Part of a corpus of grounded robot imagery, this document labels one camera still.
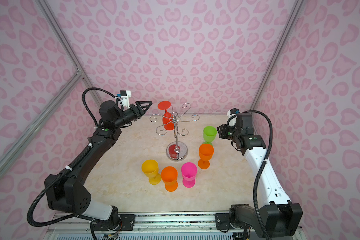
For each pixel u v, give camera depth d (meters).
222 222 0.73
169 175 0.76
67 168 0.44
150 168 0.82
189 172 0.78
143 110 0.66
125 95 0.68
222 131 0.67
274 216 0.38
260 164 0.46
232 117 0.65
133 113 0.66
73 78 0.87
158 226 0.72
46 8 0.69
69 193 0.42
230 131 0.65
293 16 0.72
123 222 0.72
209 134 0.91
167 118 0.78
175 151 1.00
